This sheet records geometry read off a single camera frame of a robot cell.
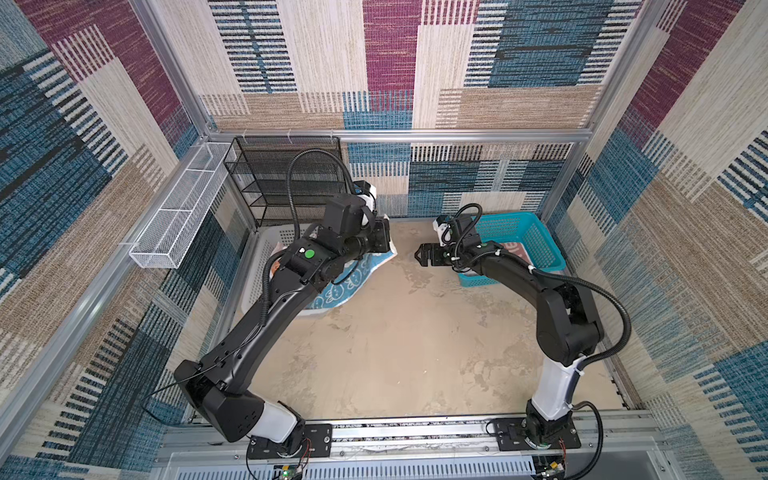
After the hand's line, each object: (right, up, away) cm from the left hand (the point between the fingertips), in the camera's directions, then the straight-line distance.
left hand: (391, 221), depth 69 cm
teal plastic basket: (+49, 0, +40) cm, 64 cm away
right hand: (+12, -8, +25) cm, 29 cm away
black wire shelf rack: (-45, +21, +36) cm, 62 cm away
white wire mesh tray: (-67, -4, +21) cm, 70 cm away
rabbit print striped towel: (+45, -6, +39) cm, 60 cm away
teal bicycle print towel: (-16, -19, +16) cm, 29 cm away
